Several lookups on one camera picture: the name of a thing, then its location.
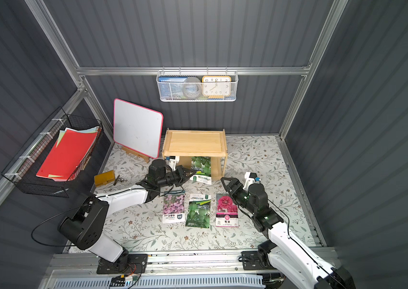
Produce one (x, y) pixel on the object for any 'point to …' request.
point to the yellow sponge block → (103, 178)
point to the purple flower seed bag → (173, 206)
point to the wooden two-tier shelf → (186, 144)
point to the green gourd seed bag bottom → (202, 166)
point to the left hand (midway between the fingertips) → (195, 172)
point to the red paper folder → (73, 145)
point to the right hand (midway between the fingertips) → (227, 182)
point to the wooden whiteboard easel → (135, 153)
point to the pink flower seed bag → (226, 211)
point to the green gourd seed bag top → (198, 212)
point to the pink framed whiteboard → (138, 127)
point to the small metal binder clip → (118, 179)
